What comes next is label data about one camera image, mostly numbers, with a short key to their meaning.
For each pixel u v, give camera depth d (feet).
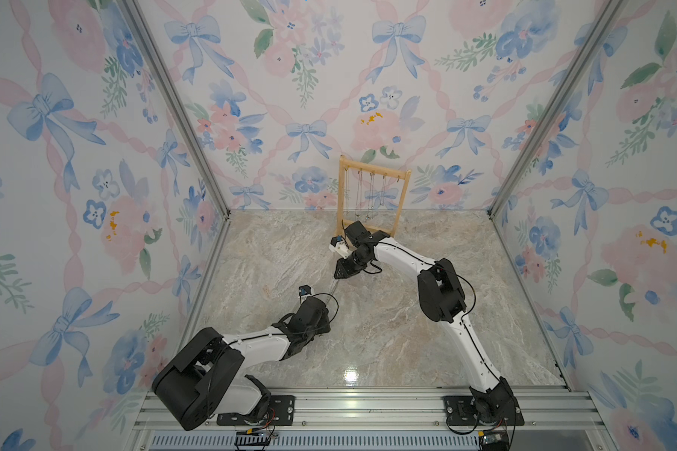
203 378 1.39
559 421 4.24
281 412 2.42
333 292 3.19
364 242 2.63
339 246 3.12
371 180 2.81
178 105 2.83
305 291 2.68
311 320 2.31
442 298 2.06
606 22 2.30
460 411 2.40
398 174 2.73
